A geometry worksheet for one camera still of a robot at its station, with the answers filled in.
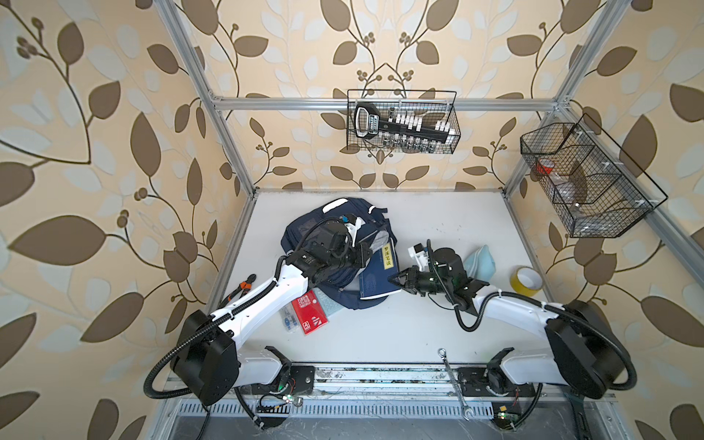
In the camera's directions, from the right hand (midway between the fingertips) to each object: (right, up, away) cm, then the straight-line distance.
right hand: (388, 280), depth 81 cm
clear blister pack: (-31, -13, +5) cm, 34 cm away
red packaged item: (-25, -12, +6) cm, 28 cm away
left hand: (-6, +10, -3) cm, 12 cm away
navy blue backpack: (-6, +17, +19) cm, 26 cm away
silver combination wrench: (+19, -31, -11) cm, 39 cm away
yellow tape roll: (+49, -3, +12) cm, 51 cm away
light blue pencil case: (+32, +3, +10) cm, 33 cm away
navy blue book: (-1, +4, +3) cm, 6 cm away
